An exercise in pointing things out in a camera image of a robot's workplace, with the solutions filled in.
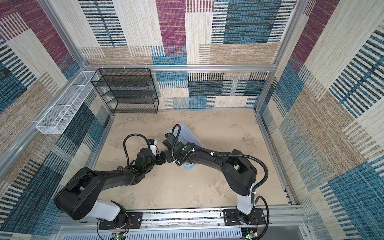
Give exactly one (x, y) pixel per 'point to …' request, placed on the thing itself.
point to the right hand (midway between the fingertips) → (171, 155)
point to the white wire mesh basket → (57, 117)
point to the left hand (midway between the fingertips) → (162, 149)
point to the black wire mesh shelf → (127, 90)
